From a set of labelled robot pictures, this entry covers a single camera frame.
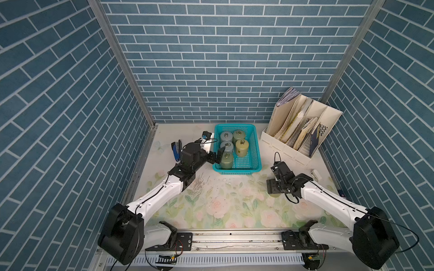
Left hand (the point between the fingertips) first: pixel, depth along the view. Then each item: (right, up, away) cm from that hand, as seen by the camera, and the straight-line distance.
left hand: (221, 145), depth 80 cm
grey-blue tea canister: (+4, -2, +17) cm, 17 cm away
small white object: (+53, -18, +13) cm, 57 cm away
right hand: (+28, -22, +7) cm, 36 cm away
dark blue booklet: (+57, +3, +23) cm, 62 cm away
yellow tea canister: (+12, -3, +19) cm, 23 cm away
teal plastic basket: (+17, -13, +21) cm, 30 cm away
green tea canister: (+10, +5, +23) cm, 25 cm away
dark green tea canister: (+3, -10, +13) cm, 16 cm away
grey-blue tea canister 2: (+3, +4, +22) cm, 23 cm away
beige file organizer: (+44, +9, +19) cm, 49 cm away
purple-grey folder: (+40, +29, +17) cm, 52 cm away
